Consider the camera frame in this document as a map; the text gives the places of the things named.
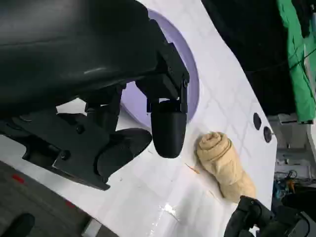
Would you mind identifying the black table hole grommet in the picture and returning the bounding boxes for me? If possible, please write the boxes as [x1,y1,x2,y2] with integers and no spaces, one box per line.
[263,126,273,143]
[253,113,263,131]

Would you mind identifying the lilac plate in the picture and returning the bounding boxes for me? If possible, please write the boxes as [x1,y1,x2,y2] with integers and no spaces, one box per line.
[118,8,201,131]

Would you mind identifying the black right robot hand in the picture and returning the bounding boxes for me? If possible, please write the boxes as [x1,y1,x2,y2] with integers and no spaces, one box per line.
[227,195,312,237]

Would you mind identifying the green cloth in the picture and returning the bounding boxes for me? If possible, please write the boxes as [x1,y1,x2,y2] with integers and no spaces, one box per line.
[276,0,316,124]

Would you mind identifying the beige towel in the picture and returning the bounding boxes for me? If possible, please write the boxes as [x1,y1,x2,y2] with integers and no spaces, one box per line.
[196,132,257,204]

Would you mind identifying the tangled background cables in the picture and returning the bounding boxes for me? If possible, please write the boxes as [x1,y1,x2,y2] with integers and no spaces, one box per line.
[273,169,298,199]

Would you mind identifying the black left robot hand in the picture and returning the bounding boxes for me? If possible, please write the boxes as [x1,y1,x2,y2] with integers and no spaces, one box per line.
[0,0,190,191]

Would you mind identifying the black backdrop curtain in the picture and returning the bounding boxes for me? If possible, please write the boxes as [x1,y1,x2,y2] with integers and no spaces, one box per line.
[202,0,297,116]

